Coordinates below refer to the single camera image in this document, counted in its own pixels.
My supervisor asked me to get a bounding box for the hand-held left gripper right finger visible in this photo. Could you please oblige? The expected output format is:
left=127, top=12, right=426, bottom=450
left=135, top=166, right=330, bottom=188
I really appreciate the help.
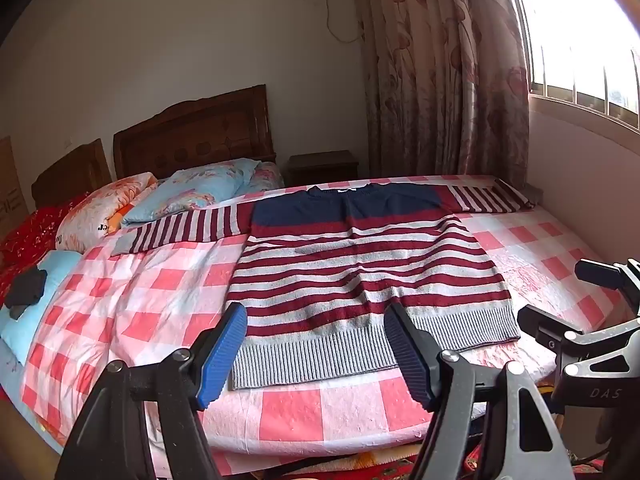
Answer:
left=382, top=301, right=576, bottom=480

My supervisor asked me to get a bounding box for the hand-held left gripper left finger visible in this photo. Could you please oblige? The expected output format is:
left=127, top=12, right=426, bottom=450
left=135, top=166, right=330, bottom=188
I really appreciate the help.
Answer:
left=55, top=302, right=248, bottom=480

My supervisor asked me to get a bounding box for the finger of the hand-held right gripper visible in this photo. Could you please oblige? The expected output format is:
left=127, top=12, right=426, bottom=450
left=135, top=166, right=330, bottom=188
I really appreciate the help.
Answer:
left=574, top=258, right=640, bottom=313
left=517, top=304, right=598, bottom=357

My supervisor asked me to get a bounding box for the red grey striped sweater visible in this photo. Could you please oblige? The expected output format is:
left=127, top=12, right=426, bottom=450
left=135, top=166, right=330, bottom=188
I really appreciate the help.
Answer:
left=110, top=182, right=536, bottom=391

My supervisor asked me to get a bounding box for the pink checked bedsheet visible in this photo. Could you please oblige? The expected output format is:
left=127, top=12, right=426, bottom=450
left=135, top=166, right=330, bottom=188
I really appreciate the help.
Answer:
left=20, top=175, right=626, bottom=461

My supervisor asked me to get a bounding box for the blue floral pillow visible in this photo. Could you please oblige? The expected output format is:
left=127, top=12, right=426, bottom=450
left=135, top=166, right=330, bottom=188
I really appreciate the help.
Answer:
left=121, top=158, right=261, bottom=226

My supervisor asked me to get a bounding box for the pink floral pillow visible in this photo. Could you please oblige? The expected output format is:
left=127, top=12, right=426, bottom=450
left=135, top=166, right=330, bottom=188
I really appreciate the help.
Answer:
left=240, top=161, right=285, bottom=193

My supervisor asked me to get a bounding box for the orange floral pillow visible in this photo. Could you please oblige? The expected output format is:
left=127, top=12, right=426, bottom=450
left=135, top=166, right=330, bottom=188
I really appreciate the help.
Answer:
left=55, top=172, right=158, bottom=253

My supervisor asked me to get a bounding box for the wooden nightstand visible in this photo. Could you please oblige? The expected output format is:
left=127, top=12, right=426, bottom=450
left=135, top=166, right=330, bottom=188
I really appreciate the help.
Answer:
left=285, top=150, right=360, bottom=188

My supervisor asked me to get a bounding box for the black cloth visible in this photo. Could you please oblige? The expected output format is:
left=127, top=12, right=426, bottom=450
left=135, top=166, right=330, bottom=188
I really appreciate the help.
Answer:
left=4, top=266, right=48, bottom=320

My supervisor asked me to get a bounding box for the large wooden headboard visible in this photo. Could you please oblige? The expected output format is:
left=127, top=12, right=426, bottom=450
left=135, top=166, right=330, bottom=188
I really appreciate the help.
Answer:
left=112, top=84, right=277, bottom=181

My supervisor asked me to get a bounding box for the red patterned quilt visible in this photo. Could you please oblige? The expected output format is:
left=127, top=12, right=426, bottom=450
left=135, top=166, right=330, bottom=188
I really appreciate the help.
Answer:
left=0, top=192, right=91, bottom=301

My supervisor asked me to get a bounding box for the small wooden headboard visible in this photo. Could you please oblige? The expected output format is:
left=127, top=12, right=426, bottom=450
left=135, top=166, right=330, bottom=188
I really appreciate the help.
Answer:
left=31, top=138, right=113, bottom=209

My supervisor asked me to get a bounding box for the barred window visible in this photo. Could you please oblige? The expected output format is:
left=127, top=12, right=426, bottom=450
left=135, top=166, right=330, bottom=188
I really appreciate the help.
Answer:
left=500, top=0, right=640, bottom=128

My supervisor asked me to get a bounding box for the pink floral curtain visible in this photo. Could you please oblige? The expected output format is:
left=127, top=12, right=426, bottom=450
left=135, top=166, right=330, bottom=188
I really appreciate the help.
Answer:
left=350, top=0, right=531, bottom=196

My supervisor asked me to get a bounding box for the brown cardboard box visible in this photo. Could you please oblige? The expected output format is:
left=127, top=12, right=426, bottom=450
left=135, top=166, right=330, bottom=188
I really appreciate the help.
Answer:
left=0, top=135, right=30, bottom=241

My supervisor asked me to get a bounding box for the white wall cable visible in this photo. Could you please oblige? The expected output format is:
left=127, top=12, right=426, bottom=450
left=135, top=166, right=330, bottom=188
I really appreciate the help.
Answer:
left=324, top=0, right=363, bottom=43

